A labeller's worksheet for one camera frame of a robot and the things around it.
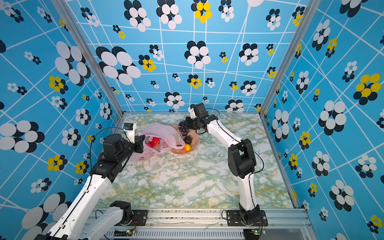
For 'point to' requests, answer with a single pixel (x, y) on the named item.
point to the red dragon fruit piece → (155, 142)
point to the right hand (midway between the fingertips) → (184, 123)
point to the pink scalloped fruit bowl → (195, 141)
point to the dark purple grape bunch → (183, 128)
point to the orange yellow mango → (187, 147)
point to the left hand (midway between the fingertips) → (144, 135)
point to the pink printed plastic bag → (170, 139)
